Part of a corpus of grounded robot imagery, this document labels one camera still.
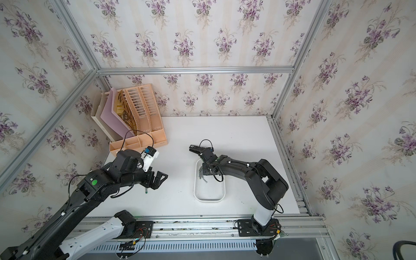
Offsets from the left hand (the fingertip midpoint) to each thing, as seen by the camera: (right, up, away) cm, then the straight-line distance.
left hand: (162, 174), depth 68 cm
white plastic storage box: (+19, -13, +18) cm, 30 cm away
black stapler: (+12, +7, +32) cm, 35 cm away
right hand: (+20, -4, +24) cm, 32 cm away
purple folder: (-31, +25, +17) cm, 43 cm away
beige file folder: (-35, +17, +21) cm, 44 cm away
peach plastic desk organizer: (-24, +38, +38) cm, 59 cm away
